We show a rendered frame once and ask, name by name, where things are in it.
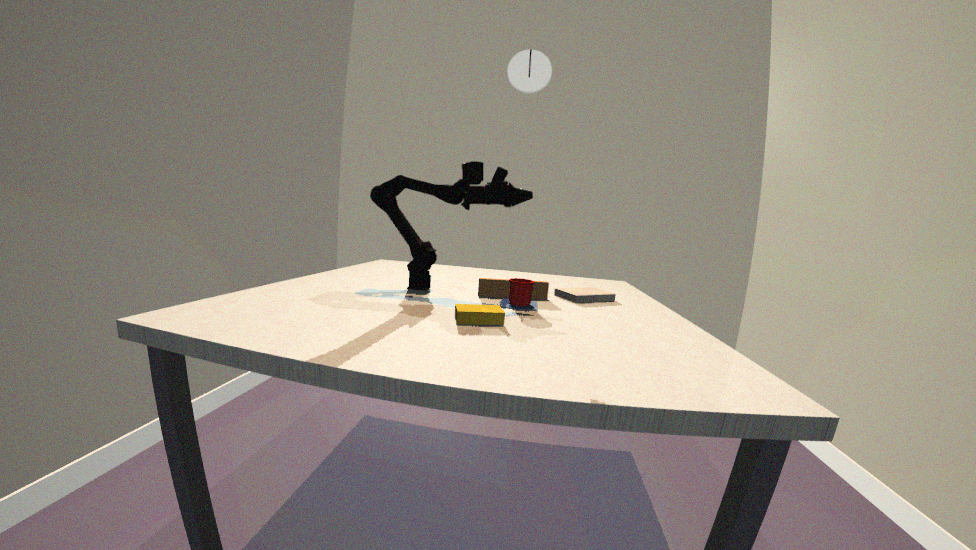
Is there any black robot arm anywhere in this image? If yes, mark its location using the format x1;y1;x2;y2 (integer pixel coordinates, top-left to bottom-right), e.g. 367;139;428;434
370;162;508;291

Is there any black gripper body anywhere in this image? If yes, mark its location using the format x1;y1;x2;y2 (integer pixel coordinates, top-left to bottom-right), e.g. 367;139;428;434
482;181;512;207

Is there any yellow rectangular block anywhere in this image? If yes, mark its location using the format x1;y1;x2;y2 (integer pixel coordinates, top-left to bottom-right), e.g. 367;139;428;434
455;304;505;325

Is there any brown rectangular block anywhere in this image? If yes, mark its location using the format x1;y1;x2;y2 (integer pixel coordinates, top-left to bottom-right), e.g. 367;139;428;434
478;278;550;300

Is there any red plastic cup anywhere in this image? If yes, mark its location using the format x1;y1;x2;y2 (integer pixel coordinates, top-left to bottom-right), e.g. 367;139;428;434
509;278;535;306

